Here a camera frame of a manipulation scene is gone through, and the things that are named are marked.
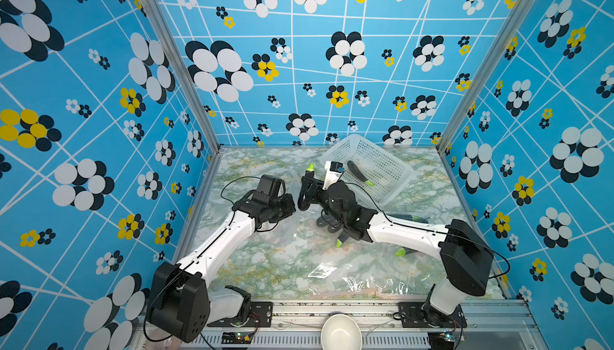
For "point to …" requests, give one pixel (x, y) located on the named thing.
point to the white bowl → (340, 332)
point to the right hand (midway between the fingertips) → (307, 178)
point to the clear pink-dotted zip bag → (405, 270)
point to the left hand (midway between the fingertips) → (299, 204)
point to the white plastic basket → (388, 175)
